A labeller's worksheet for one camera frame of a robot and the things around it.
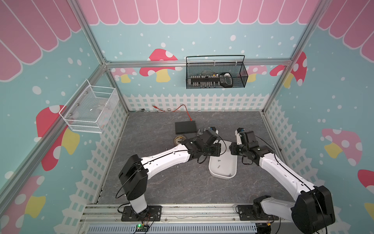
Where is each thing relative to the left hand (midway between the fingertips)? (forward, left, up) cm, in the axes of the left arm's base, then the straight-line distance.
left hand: (220, 151), depth 79 cm
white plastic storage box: (-1, -5, -16) cm, 17 cm away
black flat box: (+29, +21, -16) cm, 39 cm away
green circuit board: (-33, +40, -19) cm, 56 cm away
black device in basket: (+40, -5, +18) cm, 44 cm away
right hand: (+6, -8, -4) cm, 11 cm away
